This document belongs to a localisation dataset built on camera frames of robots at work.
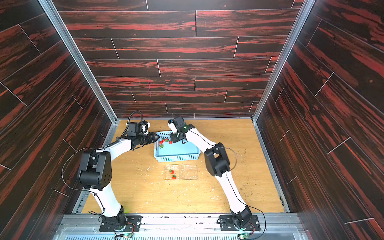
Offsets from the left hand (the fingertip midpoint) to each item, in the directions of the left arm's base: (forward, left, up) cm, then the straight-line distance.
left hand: (158, 137), depth 98 cm
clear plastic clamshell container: (-21, -14, -8) cm, 26 cm away
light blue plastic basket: (-6, -6, -8) cm, 11 cm away
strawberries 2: (-24, -12, -8) cm, 28 cm away
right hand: (+4, -12, -4) cm, 13 cm away
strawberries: (-2, -1, -7) cm, 8 cm away
